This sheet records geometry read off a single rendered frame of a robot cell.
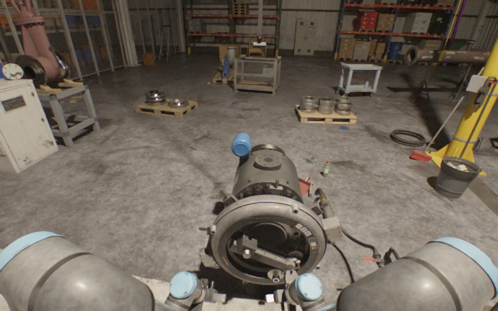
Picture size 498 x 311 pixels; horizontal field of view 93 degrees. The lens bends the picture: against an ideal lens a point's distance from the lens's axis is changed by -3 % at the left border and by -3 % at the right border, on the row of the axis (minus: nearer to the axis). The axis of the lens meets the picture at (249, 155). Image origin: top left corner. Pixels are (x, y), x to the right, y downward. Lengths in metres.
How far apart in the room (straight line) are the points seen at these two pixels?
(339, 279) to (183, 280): 1.65
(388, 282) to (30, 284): 0.54
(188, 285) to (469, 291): 0.78
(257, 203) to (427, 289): 1.10
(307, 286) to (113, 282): 0.69
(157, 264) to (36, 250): 1.98
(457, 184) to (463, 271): 3.37
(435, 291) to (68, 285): 0.53
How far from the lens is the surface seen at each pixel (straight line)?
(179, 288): 1.00
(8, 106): 4.53
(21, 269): 0.53
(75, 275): 0.47
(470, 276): 0.54
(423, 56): 8.13
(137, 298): 0.49
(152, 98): 6.16
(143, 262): 2.53
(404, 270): 0.48
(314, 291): 1.00
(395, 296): 0.47
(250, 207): 1.44
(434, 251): 0.54
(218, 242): 1.63
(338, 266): 2.50
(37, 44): 5.20
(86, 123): 5.24
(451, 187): 3.90
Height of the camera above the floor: 1.89
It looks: 29 degrees down
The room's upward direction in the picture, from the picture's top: 1 degrees clockwise
